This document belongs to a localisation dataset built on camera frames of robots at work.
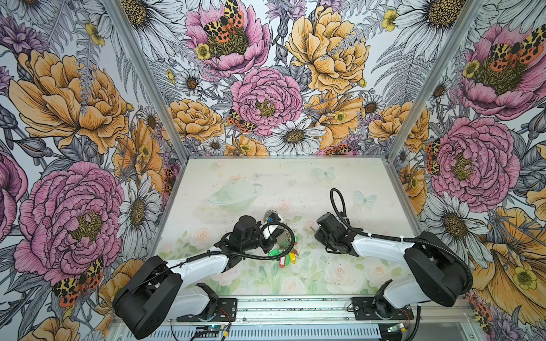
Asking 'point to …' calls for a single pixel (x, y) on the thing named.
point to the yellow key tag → (293, 257)
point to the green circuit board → (216, 327)
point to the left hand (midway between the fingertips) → (280, 235)
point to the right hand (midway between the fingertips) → (318, 240)
